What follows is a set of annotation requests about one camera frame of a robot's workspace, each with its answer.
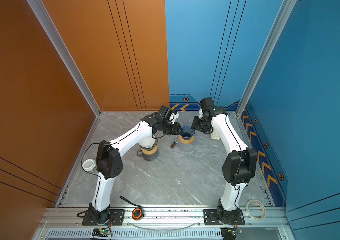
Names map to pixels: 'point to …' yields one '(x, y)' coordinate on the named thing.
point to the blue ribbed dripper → (188, 132)
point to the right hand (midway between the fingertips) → (193, 127)
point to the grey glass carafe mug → (148, 157)
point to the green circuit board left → (102, 232)
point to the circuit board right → (230, 233)
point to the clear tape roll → (251, 214)
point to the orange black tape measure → (137, 213)
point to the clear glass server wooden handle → (184, 147)
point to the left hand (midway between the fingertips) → (183, 130)
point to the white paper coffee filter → (148, 142)
